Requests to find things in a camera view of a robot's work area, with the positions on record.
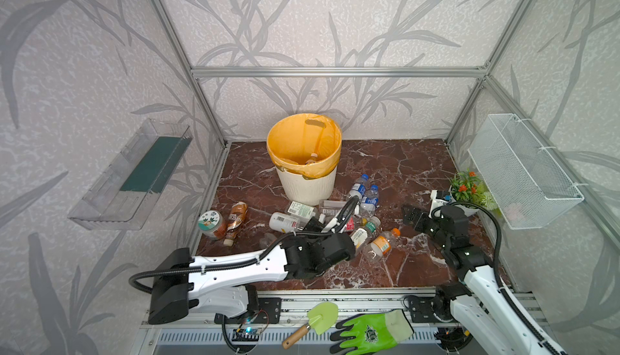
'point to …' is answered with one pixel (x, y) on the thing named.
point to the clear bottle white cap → (312, 159)
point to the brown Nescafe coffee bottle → (235, 219)
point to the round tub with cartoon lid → (210, 223)
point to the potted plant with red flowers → (468, 192)
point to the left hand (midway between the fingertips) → (334, 224)
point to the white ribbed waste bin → (299, 190)
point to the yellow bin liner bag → (308, 144)
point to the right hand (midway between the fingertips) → (412, 201)
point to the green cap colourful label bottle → (363, 235)
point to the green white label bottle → (300, 210)
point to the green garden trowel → (320, 318)
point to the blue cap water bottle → (358, 188)
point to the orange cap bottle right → (381, 243)
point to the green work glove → (370, 334)
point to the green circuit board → (245, 335)
